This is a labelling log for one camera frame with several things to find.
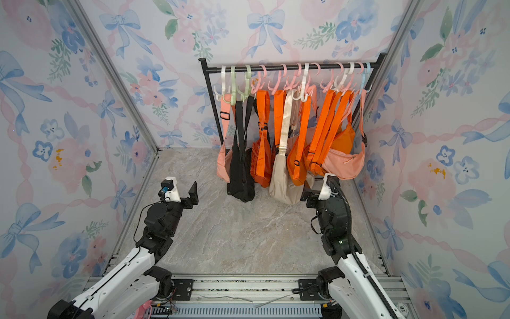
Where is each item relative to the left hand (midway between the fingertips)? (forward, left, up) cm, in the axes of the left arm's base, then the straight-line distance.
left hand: (186, 182), depth 77 cm
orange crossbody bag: (+23, -67, +1) cm, 71 cm away
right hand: (-1, -51, +2) cm, 51 cm away
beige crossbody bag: (+5, -38, -10) cm, 40 cm away
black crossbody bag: (+2, -21, -3) cm, 21 cm away
